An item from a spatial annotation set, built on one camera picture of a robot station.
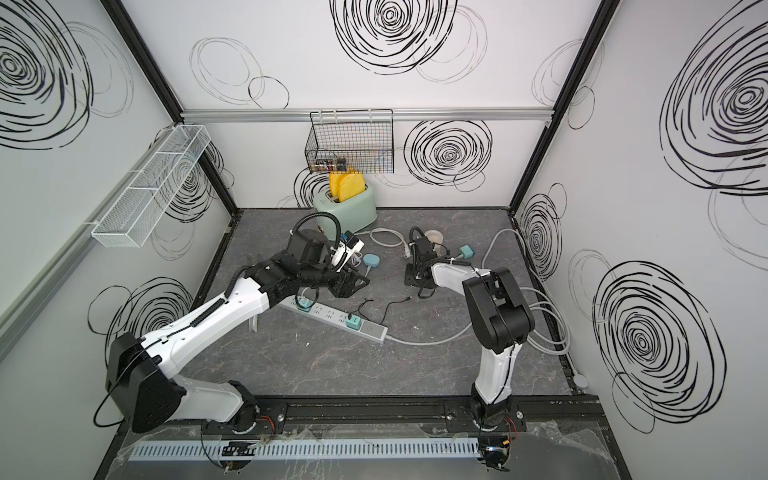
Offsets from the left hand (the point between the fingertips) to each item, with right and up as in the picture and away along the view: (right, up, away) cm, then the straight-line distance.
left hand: (362, 276), depth 76 cm
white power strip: (+1, -17, +10) cm, 20 cm away
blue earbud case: (+1, +2, +24) cm, 24 cm away
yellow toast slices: (-8, +27, +24) cm, 37 cm away
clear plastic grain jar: (+22, +10, +20) cm, 31 cm away
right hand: (+17, -3, +23) cm, 29 cm away
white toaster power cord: (+13, +5, +29) cm, 33 cm away
